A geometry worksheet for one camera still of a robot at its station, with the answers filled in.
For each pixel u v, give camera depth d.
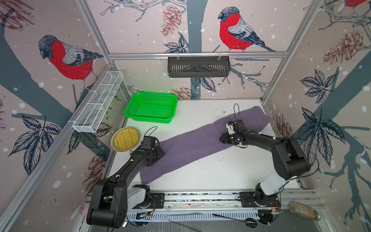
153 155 0.76
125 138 0.98
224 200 0.75
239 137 0.71
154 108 1.17
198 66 1.04
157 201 0.73
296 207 0.67
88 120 0.70
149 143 0.70
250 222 0.67
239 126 0.76
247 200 0.73
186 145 0.98
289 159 0.47
